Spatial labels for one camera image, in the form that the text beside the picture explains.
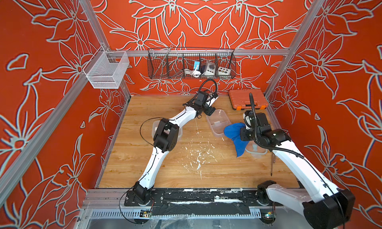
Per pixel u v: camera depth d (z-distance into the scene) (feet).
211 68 2.98
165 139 2.03
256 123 1.87
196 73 2.80
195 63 2.73
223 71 3.08
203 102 2.68
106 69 3.05
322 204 1.20
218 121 3.40
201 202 2.39
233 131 2.62
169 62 3.23
